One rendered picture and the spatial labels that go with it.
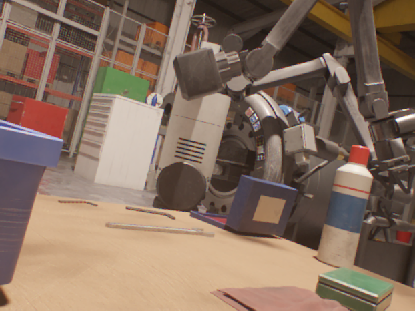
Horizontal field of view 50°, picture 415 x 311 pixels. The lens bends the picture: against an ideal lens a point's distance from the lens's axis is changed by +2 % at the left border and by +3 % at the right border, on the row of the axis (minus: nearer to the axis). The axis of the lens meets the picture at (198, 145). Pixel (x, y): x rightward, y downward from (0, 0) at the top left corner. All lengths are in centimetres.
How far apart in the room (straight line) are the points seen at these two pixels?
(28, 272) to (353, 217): 60
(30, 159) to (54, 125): 688
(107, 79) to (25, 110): 261
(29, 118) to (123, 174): 188
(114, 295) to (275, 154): 138
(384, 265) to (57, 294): 117
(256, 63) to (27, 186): 98
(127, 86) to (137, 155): 364
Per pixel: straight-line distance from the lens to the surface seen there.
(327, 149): 185
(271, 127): 176
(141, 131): 588
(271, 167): 172
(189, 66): 122
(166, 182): 137
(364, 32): 137
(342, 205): 86
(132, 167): 588
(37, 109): 705
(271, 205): 96
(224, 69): 123
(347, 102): 172
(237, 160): 180
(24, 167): 33
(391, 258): 147
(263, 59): 124
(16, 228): 33
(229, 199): 199
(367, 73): 135
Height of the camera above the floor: 60
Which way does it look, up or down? 2 degrees up
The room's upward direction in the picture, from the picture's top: 14 degrees clockwise
